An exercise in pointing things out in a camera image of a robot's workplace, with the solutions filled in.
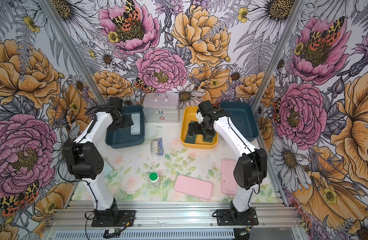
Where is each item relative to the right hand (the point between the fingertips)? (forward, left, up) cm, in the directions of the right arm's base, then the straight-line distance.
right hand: (196, 136), depth 84 cm
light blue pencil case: (+19, +41, -13) cm, 47 cm away
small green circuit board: (-41, +41, -18) cm, 60 cm away
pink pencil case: (-21, +2, -18) cm, 28 cm away
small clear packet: (+4, +25, -16) cm, 30 cm away
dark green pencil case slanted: (+9, +3, -16) cm, 19 cm away
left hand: (+9, +44, -2) cm, 45 cm away
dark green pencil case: (+9, -10, -18) cm, 22 cm away
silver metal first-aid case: (+29, +22, -4) cm, 37 cm away
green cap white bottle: (-20, +23, -9) cm, 32 cm away
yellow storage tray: (+34, +4, -17) cm, 38 cm away
